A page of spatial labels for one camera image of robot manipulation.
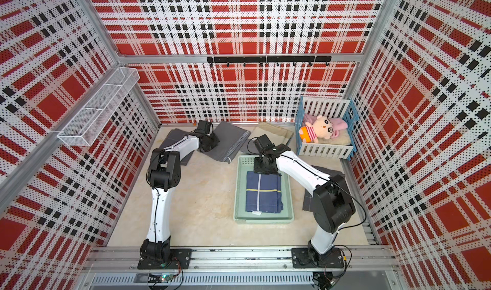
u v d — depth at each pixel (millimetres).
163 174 628
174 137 1179
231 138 1112
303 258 734
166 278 690
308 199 883
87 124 708
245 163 1128
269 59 884
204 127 907
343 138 1039
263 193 903
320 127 973
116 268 715
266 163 636
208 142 951
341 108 1110
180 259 738
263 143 689
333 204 456
